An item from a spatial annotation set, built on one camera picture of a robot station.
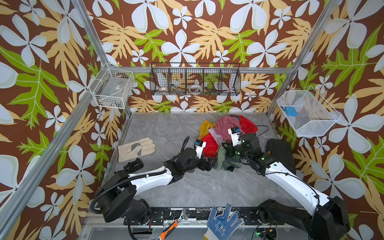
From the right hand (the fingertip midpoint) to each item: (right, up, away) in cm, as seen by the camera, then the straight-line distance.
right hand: (221, 143), depth 79 cm
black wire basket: (-14, +41, +19) cm, 47 cm away
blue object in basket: (+42, +18, +7) cm, 46 cm away
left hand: (-5, -7, 0) cm, 8 cm away
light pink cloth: (+1, +1, +11) cm, 12 cm away
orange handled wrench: (-25, -39, -8) cm, 47 cm away
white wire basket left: (-62, +32, +7) cm, 71 cm away
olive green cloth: (+1, -11, +3) cm, 12 cm away
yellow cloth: (-7, +9, +29) cm, 31 cm away
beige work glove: (-54, -6, +19) cm, 58 cm away
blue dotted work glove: (-3, -39, -9) cm, 40 cm away
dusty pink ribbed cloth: (+4, +11, +12) cm, 16 cm away
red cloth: (-3, -2, +11) cm, 12 cm away
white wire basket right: (+49, +17, +4) cm, 52 cm away
